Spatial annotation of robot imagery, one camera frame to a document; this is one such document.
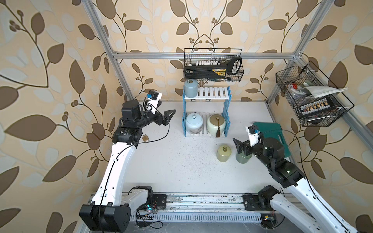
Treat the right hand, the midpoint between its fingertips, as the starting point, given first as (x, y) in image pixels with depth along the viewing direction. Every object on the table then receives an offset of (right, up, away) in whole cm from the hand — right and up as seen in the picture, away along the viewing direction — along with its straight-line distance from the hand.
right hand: (242, 135), depth 73 cm
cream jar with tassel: (-11, +4, +19) cm, 22 cm away
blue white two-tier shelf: (-10, +29, +47) cm, 56 cm away
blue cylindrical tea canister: (-26, +25, +8) cm, 37 cm away
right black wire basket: (+37, +32, +16) cm, 51 cm away
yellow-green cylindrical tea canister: (-7, -12, +11) cm, 18 cm away
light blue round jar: (-24, +5, +20) cm, 32 cm away
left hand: (-37, +15, -6) cm, 40 cm away
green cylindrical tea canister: (+4, -15, +11) cm, 19 cm away
